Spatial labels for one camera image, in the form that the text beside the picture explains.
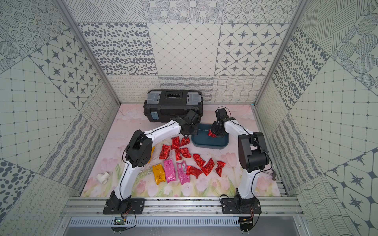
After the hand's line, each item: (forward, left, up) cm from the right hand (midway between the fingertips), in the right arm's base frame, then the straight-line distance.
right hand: (214, 132), depth 98 cm
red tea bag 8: (-7, +20, -1) cm, 21 cm away
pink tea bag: (-26, +28, -2) cm, 38 cm away
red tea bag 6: (-15, +32, -1) cm, 35 cm away
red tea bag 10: (-15, +19, -1) cm, 24 cm away
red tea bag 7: (-8, +26, -2) cm, 28 cm away
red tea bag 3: (-24, +6, -4) cm, 25 cm away
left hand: (+1, +12, +3) cm, 13 cm away
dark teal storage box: (-3, +8, -5) cm, 10 cm away
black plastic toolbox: (+12, +36, +14) cm, 40 cm away
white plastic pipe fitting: (-31, +65, -2) cm, 72 cm away
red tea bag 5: (-22, -2, -3) cm, 22 cm away
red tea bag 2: (-26, +14, -2) cm, 29 cm away
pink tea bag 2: (-24, +21, -2) cm, 32 cm away
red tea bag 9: (-16, +24, -2) cm, 29 cm away
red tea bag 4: (-19, +11, -2) cm, 22 cm away
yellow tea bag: (-27, +34, -3) cm, 44 cm away
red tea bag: (-1, +2, -1) cm, 3 cm away
